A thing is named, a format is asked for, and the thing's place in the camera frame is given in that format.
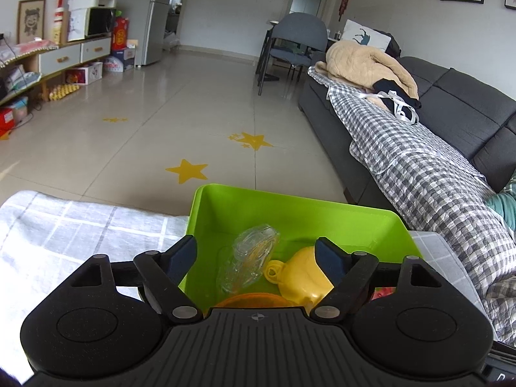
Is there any microwave oven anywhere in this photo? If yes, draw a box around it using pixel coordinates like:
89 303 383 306
68 7 118 43

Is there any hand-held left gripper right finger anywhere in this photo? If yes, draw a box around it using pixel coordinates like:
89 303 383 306
310 237 444 325

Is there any blue white box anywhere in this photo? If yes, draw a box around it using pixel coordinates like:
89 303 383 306
104 47 136 73

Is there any grey checked sofa blanket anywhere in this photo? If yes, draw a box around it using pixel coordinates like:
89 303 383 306
308 64 516 346

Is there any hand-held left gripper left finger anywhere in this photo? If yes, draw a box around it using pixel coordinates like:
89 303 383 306
70 234 203 324

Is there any beige fleece blanket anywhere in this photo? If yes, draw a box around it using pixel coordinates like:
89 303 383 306
315 40 421 109

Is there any pink cloth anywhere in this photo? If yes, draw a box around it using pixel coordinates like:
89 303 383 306
0 39 62 68

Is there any framed picture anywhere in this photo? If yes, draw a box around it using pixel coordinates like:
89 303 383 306
17 0 46 44

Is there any white red box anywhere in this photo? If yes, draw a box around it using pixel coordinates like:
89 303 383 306
65 62 104 85

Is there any small red box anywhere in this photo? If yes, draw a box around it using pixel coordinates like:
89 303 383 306
0 108 15 137

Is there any dark grey sofa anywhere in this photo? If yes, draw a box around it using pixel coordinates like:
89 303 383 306
298 54 516 206

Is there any teal pillow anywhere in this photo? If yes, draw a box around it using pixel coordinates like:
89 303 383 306
484 177 516 232

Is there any row of yellow bottles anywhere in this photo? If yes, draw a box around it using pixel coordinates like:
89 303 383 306
48 83 82 102

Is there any tall red box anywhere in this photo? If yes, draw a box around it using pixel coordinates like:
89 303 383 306
112 16 131 52

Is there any black garment with white ribbon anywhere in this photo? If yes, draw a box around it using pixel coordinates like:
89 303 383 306
372 76 422 125

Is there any silver fridge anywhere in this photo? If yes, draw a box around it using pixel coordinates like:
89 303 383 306
117 0 189 68

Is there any grey chair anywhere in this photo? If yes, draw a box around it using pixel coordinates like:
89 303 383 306
257 12 329 96

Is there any wooden tv cabinet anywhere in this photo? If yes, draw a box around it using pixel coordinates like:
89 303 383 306
0 35 114 107

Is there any white cushion with deer print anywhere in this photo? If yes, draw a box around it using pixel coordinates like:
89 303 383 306
341 19 392 51

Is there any grey checked tablecloth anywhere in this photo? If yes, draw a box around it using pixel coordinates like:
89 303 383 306
0 190 498 375

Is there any yellow plastic funnel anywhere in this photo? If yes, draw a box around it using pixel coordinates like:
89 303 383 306
264 247 336 314

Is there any green plastic box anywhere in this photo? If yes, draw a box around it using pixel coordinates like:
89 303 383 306
178 184 425 317

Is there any clear contact lens case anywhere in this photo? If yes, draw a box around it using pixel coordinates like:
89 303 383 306
215 223 282 296

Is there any orange ring lid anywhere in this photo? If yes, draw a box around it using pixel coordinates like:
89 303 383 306
213 292 297 312

